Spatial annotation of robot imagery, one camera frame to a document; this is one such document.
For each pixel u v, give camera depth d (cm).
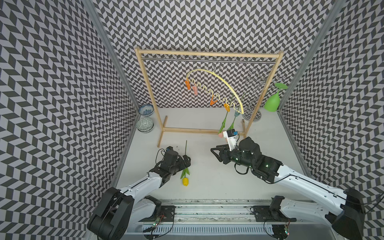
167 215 72
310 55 84
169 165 67
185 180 82
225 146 63
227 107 75
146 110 117
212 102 81
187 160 81
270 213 65
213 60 64
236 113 74
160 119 98
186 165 79
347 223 38
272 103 88
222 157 62
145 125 105
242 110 67
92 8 71
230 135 62
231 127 80
